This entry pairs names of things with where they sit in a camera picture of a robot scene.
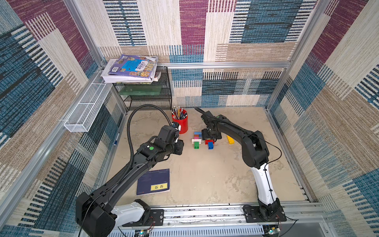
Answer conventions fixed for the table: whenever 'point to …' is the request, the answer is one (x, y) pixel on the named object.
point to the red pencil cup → (183, 123)
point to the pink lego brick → (196, 138)
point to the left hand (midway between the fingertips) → (181, 143)
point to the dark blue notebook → (154, 181)
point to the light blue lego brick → (197, 133)
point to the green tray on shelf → (136, 90)
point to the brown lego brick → (196, 136)
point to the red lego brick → (207, 141)
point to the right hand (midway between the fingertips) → (212, 138)
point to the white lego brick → (193, 140)
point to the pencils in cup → (178, 113)
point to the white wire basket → (82, 118)
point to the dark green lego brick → (196, 145)
